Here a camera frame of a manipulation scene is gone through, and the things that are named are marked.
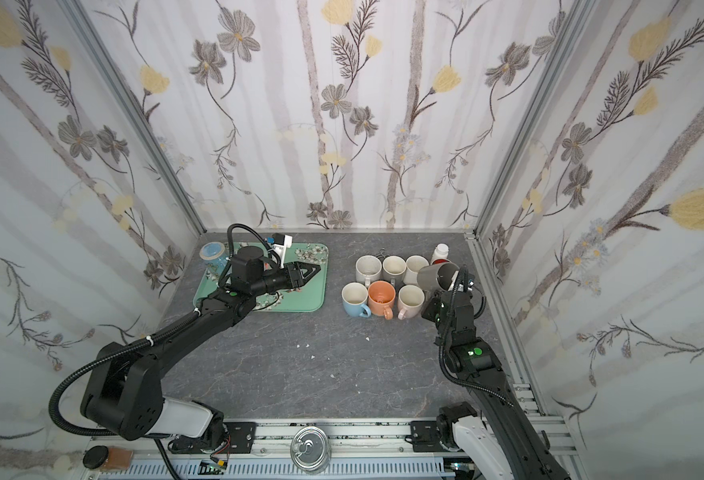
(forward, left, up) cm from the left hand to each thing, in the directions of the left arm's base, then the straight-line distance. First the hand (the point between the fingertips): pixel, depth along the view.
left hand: (313, 261), depth 79 cm
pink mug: (-2, -29, -18) cm, 35 cm away
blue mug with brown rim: (+15, +35, -15) cm, 41 cm away
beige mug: (+12, -17, -20) cm, 29 cm away
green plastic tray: (+5, +3, -27) cm, 27 cm away
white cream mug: (+13, -33, -18) cm, 40 cm away
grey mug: (+9, -26, -17) cm, 32 cm away
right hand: (-8, -32, -2) cm, 33 cm away
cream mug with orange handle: (+1, -21, -21) cm, 30 cm away
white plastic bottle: (+16, -43, -15) cm, 48 cm away
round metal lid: (-42, -1, -13) cm, 44 cm away
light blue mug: (0, -12, -20) cm, 23 cm away
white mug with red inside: (+12, -42, -16) cm, 47 cm away
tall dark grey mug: (-6, -33, +2) cm, 33 cm away
